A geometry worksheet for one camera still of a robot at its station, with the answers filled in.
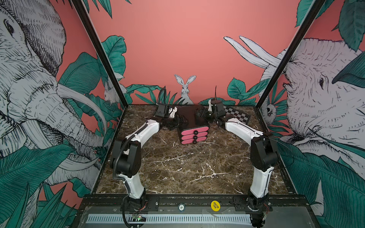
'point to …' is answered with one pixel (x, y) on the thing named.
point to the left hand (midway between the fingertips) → (186, 121)
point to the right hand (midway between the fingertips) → (196, 110)
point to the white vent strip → (115, 218)
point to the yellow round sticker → (215, 205)
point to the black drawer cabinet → (188, 111)
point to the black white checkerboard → (242, 117)
